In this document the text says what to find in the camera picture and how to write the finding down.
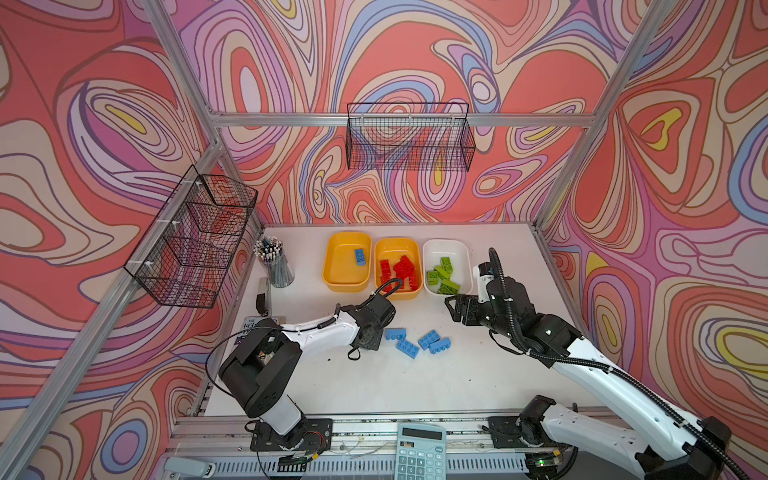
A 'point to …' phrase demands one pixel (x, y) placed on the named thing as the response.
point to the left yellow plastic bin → (339, 270)
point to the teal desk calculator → (421, 450)
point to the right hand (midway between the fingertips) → (459, 307)
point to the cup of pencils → (269, 251)
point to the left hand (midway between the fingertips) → (372, 335)
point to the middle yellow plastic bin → (397, 257)
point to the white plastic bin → (459, 253)
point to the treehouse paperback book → (250, 321)
